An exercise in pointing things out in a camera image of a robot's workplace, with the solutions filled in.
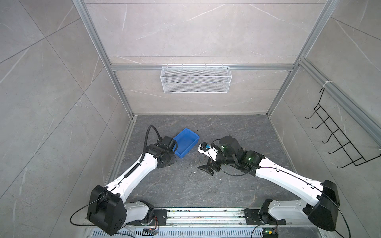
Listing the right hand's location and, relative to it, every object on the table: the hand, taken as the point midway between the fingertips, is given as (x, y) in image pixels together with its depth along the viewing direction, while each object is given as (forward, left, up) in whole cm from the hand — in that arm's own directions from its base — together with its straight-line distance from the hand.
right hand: (202, 156), depth 73 cm
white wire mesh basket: (+54, +2, +9) cm, 55 cm away
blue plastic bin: (+24, +10, -21) cm, 34 cm away
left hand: (+5, +18, -8) cm, 20 cm away
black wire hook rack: (+13, -62, +10) cm, 64 cm away
